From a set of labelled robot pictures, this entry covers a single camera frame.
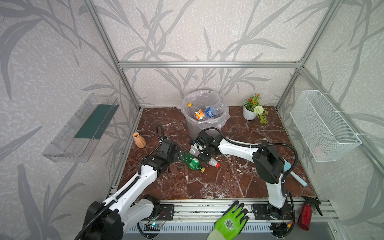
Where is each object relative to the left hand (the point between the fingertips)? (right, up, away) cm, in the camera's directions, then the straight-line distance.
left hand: (176, 148), depth 85 cm
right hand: (+15, -3, +8) cm, 18 cm away
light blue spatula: (+66, -11, +5) cm, 67 cm away
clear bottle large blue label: (+20, +22, +3) cm, 30 cm away
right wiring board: (+53, -37, -12) cm, 66 cm away
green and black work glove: (+28, -32, -15) cm, 45 cm away
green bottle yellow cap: (+9, -9, +3) cm, 13 cm away
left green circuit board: (-10, -36, -13) cm, 39 cm away
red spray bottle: (+65, -30, -13) cm, 73 cm away
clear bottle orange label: (+13, +19, +4) cm, 24 cm away
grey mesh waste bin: (+12, +15, -8) cm, 21 cm away
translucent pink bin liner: (+15, +30, +9) cm, 35 cm away
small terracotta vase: (-24, +3, +7) cm, 25 cm away
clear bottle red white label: (+10, -2, +6) cm, 12 cm away
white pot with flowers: (+50, +25, +18) cm, 59 cm away
